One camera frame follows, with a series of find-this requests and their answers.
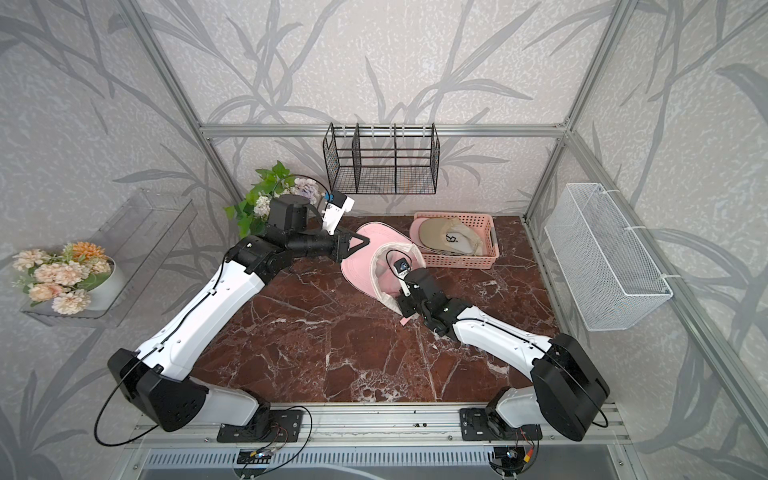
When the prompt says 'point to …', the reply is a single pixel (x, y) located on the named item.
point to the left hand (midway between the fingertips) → (366, 241)
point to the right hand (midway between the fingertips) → (403, 286)
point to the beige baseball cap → (449, 236)
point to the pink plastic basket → (484, 226)
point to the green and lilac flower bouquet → (252, 208)
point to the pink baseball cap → (370, 269)
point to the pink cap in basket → (415, 226)
